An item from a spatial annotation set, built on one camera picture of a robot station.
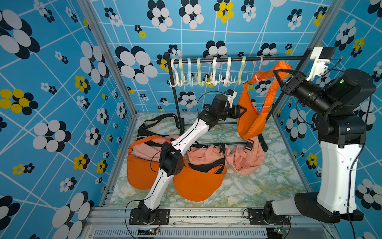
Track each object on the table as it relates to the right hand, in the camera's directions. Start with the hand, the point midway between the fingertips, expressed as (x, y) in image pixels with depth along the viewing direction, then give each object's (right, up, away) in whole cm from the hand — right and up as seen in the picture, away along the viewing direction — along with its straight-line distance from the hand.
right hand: (277, 69), depth 48 cm
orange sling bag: (-26, -51, +33) cm, 66 cm away
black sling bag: (-65, -23, +60) cm, 91 cm away
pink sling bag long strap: (-22, -36, +44) cm, 62 cm away
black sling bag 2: (-14, -42, +38) cm, 58 cm away
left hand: (+1, -9, +31) cm, 32 cm away
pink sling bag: (+5, -40, +41) cm, 57 cm away
